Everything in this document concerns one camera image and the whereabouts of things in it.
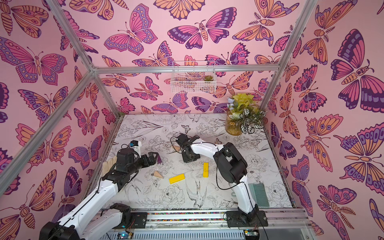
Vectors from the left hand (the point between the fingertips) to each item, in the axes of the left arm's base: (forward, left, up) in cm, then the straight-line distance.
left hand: (153, 153), depth 84 cm
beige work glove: (-1, +31, -12) cm, 34 cm away
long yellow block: (-9, -13, -13) cm, 20 cm away
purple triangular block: (+2, -1, -10) cm, 10 cm away
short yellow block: (-4, -30, -12) cm, 33 cm away
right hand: (+4, -20, -12) cm, 24 cm away
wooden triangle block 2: (-8, -2, -11) cm, 14 cm away
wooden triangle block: (+11, -12, -12) cm, 20 cm away
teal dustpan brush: (-18, -58, -11) cm, 62 cm away
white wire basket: (+50, -21, +13) cm, 56 cm away
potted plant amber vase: (+18, -51, +12) cm, 56 cm away
